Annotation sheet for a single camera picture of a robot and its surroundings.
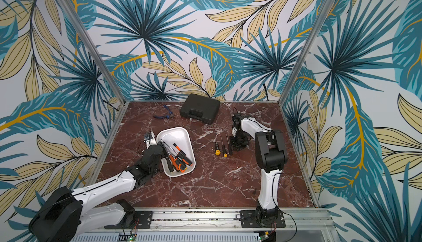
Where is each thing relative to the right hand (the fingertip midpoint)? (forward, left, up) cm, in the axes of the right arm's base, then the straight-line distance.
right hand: (237, 148), depth 97 cm
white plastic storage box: (+2, +32, +12) cm, 34 cm away
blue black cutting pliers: (+24, +44, +2) cm, 50 cm away
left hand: (-3, +41, +12) cm, 43 cm away
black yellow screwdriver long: (-3, +12, +3) cm, 13 cm away
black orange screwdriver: (-7, +31, +5) cm, 33 cm away
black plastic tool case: (+27, +22, +6) cm, 35 cm away
